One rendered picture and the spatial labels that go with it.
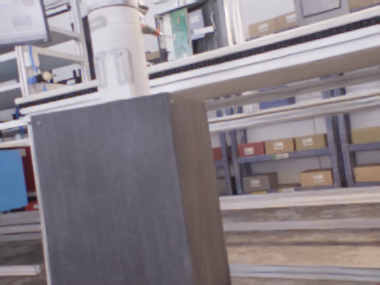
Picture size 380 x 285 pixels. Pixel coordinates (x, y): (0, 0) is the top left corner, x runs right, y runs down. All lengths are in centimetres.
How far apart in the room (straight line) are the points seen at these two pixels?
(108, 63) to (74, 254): 32
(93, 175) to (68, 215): 8
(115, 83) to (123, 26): 10
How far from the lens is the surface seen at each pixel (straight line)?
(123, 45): 78
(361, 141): 489
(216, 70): 113
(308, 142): 496
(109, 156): 69
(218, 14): 139
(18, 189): 280
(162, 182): 66
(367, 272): 198
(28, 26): 261
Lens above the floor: 76
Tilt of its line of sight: level
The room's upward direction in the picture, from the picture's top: 8 degrees counter-clockwise
